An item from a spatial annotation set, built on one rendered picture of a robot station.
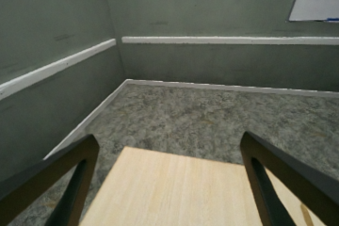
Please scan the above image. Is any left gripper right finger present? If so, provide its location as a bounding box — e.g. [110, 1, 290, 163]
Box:
[239, 131, 339, 226]

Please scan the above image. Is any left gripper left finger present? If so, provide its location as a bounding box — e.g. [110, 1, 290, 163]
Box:
[0, 134, 100, 226]

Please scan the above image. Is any light wooden beam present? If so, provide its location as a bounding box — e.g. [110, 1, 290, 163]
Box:
[299, 203, 325, 226]

